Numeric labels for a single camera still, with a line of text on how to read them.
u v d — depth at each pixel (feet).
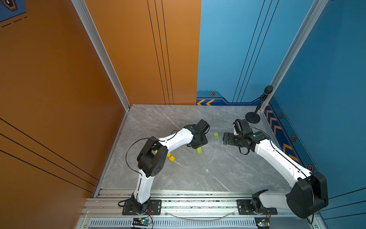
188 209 2.44
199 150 3.07
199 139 2.64
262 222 2.33
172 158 2.96
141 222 2.31
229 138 2.47
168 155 2.99
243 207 2.39
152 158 1.70
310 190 1.30
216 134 3.34
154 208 2.42
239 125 2.12
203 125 2.43
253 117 3.69
